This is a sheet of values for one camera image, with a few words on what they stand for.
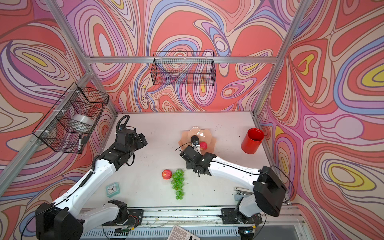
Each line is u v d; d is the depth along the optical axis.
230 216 0.73
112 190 0.80
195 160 0.61
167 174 0.84
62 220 0.37
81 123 0.70
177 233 0.69
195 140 0.99
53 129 0.66
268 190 0.41
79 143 0.72
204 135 1.02
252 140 0.86
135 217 0.73
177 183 0.80
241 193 0.80
